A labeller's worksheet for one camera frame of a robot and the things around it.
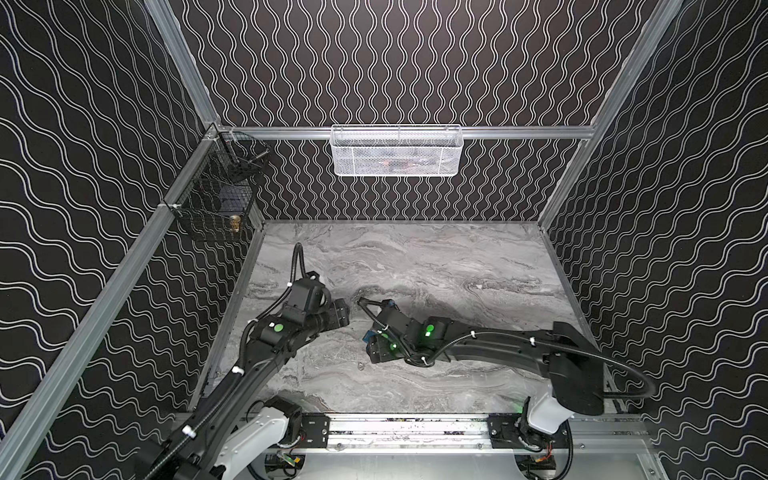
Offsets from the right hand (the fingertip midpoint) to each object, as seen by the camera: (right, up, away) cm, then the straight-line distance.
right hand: (377, 349), depth 80 cm
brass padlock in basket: (-40, +34, +3) cm, 53 cm away
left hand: (-8, +11, -3) cm, 14 cm away
